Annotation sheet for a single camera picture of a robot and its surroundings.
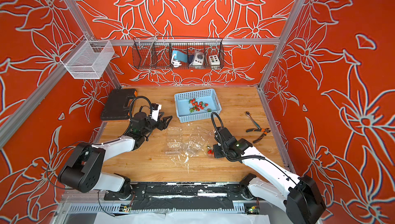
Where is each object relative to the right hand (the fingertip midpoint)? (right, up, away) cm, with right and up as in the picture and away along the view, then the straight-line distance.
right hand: (213, 150), depth 81 cm
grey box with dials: (-8, +53, +10) cm, 55 cm away
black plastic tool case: (-63, +23, +20) cm, 70 cm away
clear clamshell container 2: (-23, +3, +10) cm, 25 cm away
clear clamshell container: (-4, +2, +9) cm, 10 cm away
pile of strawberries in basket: (-9, +22, +25) cm, 35 cm away
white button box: (+2, +53, +14) cm, 54 cm away
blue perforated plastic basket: (0, +30, +30) cm, 42 cm away
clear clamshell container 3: (-10, -1, +9) cm, 14 cm away
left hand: (-26, +19, +7) cm, 33 cm away
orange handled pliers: (+34, +8, +12) cm, 37 cm away
